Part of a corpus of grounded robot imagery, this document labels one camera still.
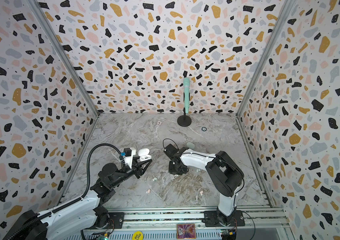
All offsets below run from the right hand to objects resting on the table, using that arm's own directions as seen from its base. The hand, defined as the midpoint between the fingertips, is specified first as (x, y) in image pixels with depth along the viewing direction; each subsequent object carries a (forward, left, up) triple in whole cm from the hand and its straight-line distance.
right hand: (172, 171), depth 89 cm
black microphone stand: (+42, -7, -2) cm, 43 cm away
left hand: (-2, +10, +19) cm, 22 cm away
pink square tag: (-30, -8, 0) cm, 31 cm away
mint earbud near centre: (-4, +10, -1) cm, 11 cm away
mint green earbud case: (+20, -12, -3) cm, 23 cm away
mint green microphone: (+47, -8, +29) cm, 56 cm away
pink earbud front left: (-12, +13, -1) cm, 18 cm away
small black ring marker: (+35, -22, -3) cm, 41 cm away
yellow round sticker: (-32, +15, 0) cm, 35 cm away
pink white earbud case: (+1, +14, +20) cm, 24 cm away
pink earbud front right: (-12, -17, -2) cm, 20 cm away
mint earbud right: (+1, -15, -1) cm, 15 cm away
